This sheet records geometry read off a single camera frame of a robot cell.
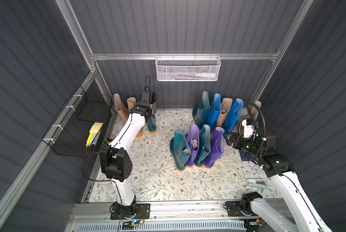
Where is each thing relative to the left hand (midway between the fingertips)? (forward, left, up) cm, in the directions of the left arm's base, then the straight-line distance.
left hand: (148, 104), depth 86 cm
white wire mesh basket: (+52, -27, -5) cm, 59 cm away
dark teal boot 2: (+6, -33, -13) cm, 36 cm away
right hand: (-23, -44, +1) cm, 50 cm away
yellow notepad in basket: (-18, +27, -2) cm, 32 cm away
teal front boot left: (-27, -18, -6) cm, 33 cm away
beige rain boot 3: (0, -47, -2) cm, 47 cm away
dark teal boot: (-2, 0, -17) cm, 17 cm away
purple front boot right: (-30, -35, -2) cm, 46 cm away
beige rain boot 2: (+3, +11, 0) cm, 11 cm away
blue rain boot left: (-3, -40, -11) cm, 41 cm away
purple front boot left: (-19, -26, -9) cm, 33 cm away
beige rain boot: (-2, +16, -1) cm, 17 cm away
